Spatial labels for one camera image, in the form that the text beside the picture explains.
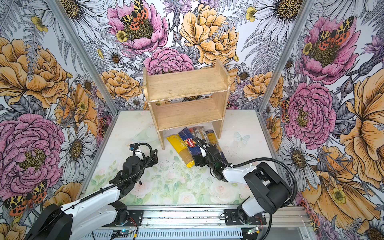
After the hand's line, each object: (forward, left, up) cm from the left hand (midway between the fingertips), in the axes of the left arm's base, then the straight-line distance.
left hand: (150, 155), depth 86 cm
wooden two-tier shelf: (+49, -20, -1) cm, 53 cm away
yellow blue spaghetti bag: (+13, -38, -7) cm, 41 cm away
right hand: (+1, -28, -4) cm, 29 cm away
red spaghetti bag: (+22, -23, -6) cm, 33 cm away
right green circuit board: (-35, -53, -9) cm, 64 cm away
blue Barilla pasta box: (+10, -23, -4) cm, 26 cm away
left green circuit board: (-35, +10, -10) cm, 38 cm away
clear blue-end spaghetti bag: (+19, -29, -4) cm, 35 cm away
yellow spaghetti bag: (+12, -15, -9) cm, 21 cm away
